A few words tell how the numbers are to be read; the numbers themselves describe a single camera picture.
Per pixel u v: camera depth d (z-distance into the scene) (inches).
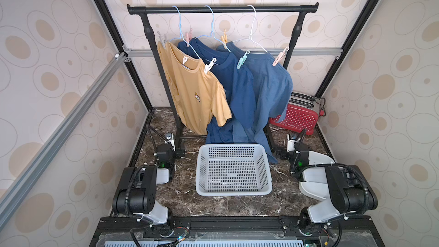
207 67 24.5
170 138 31.8
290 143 32.8
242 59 24.5
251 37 34.4
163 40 28.7
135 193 17.4
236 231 29.1
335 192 19.6
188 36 28.4
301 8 23.0
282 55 23.8
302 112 37.8
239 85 27.1
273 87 27.1
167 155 28.0
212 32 33.3
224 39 29.1
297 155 28.2
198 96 31.0
